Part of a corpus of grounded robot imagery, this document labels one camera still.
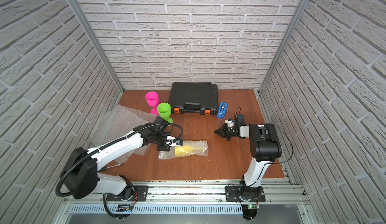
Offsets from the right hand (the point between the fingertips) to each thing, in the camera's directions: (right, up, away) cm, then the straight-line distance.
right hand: (216, 132), depth 96 cm
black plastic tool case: (-11, +22, +11) cm, 27 cm away
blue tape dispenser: (+5, +14, +8) cm, 17 cm away
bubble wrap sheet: (-27, -10, -14) cm, 33 cm away
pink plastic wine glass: (-42, +22, -1) cm, 47 cm away
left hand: (-25, -3, -12) cm, 28 cm away
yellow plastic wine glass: (-19, -8, -15) cm, 26 cm away
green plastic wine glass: (-34, +14, -2) cm, 37 cm away
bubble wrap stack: (-64, +6, +5) cm, 65 cm away
